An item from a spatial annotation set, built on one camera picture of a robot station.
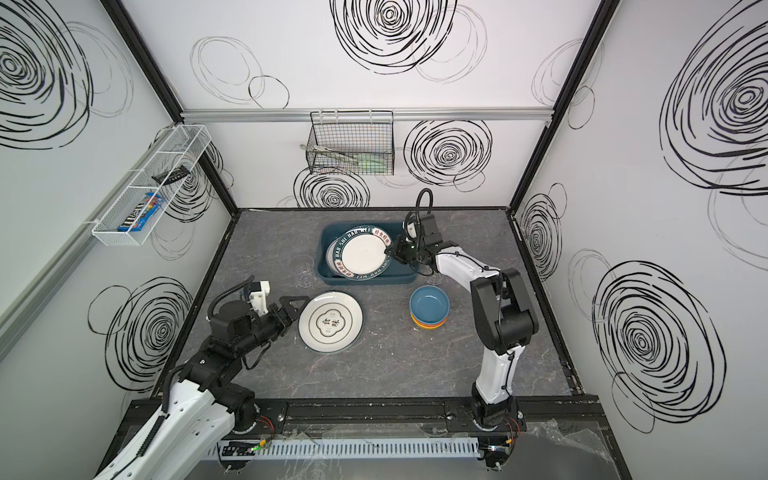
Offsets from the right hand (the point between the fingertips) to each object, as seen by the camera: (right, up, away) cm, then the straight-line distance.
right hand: (380, 250), depth 92 cm
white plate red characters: (-18, -1, +13) cm, 23 cm away
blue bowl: (+15, -16, -5) cm, 22 cm away
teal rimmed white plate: (-7, -1, +2) cm, 7 cm away
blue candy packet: (-58, +7, -22) cm, 63 cm away
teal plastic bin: (+5, -6, -5) cm, 9 cm away
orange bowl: (+15, -21, -9) cm, 27 cm away
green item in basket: (-3, +26, -5) cm, 27 cm away
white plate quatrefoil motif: (-15, -21, -3) cm, 26 cm away
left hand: (-18, -13, -16) cm, 28 cm away
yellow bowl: (+14, -22, -7) cm, 27 cm away
